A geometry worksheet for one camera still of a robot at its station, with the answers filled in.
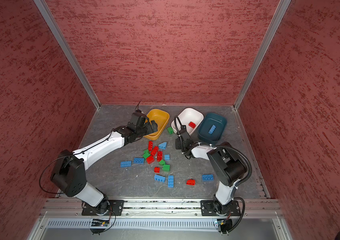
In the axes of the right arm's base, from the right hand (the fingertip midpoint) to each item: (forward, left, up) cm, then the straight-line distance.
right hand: (178, 143), depth 97 cm
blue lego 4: (-23, +11, +1) cm, 25 cm away
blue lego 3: (-11, +25, -1) cm, 28 cm away
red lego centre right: (-8, +12, 0) cm, 15 cm away
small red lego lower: (-18, +14, 0) cm, 22 cm away
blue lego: (+10, -25, +1) cm, 27 cm away
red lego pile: (+15, -11, +1) cm, 19 cm away
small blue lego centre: (-10, +8, 0) cm, 12 cm away
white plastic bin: (+21, -10, +2) cm, 23 cm away
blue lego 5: (-24, +5, 0) cm, 25 cm away
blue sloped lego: (-2, +10, +1) cm, 10 cm away
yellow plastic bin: (+22, +12, +1) cm, 25 cm away
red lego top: (-1, +19, 0) cm, 19 cm away
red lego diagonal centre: (-4, +15, 0) cm, 16 cm away
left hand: (+2, +17, +14) cm, 22 cm away
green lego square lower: (-17, +8, +1) cm, 19 cm away
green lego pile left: (-7, +21, +1) cm, 22 cm away
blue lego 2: (-13, +33, 0) cm, 35 cm away
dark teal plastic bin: (+22, -26, -1) cm, 34 cm away
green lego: (+11, +6, +1) cm, 12 cm away
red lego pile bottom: (-12, +18, +3) cm, 22 cm away
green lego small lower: (-13, +11, +1) cm, 17 cm away
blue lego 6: (-23, -17, 0) cm, 28 cm away
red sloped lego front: (-25, -6, -1) cm, 25 cm away
